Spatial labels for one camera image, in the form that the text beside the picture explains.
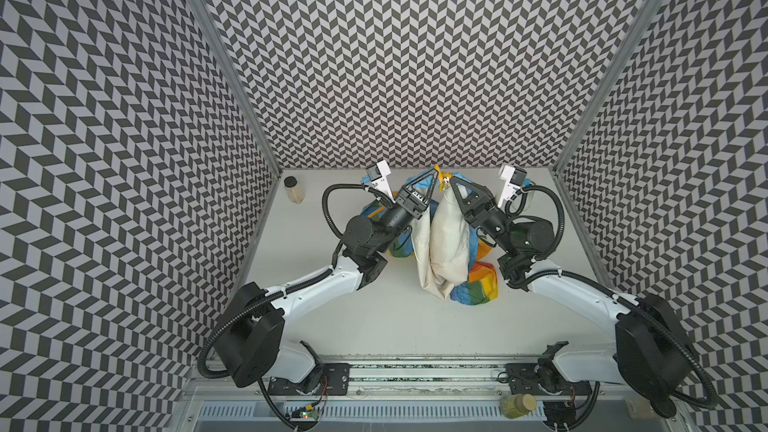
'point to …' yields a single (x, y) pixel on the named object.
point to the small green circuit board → (304, 414)
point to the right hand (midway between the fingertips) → (456, 183)
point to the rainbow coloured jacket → (451, 261)
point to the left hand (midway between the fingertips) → (440, 173)
